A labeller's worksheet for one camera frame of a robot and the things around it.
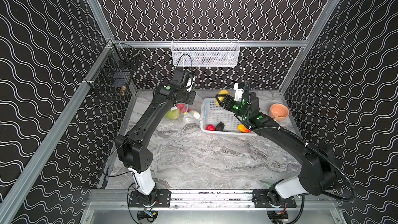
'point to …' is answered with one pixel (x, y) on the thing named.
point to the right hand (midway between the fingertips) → (219, 97)
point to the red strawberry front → (210, 127)
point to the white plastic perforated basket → (211, 113)
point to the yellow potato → (222, 92)
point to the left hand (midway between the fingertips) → (195, 96)
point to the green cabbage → (172, 114)
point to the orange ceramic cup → (278, 112)
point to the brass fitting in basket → (123, 88)
